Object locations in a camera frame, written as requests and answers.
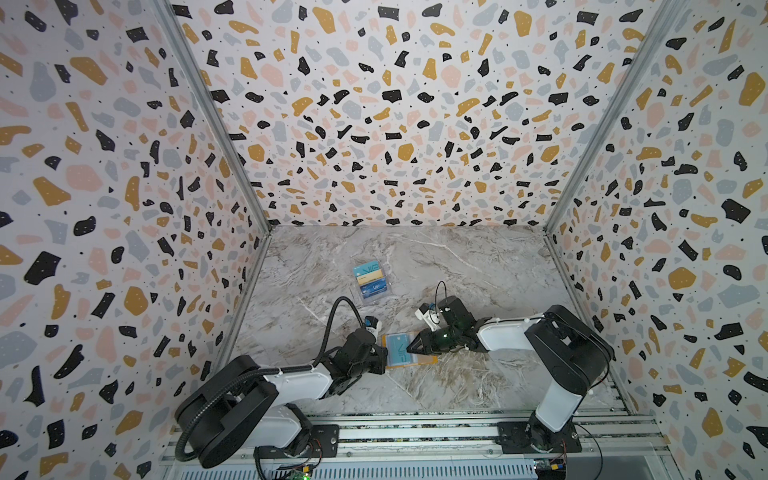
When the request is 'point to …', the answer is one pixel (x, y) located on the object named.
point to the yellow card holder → (416, 359)
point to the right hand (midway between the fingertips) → (409, 346)
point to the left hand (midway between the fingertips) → (395, 349)
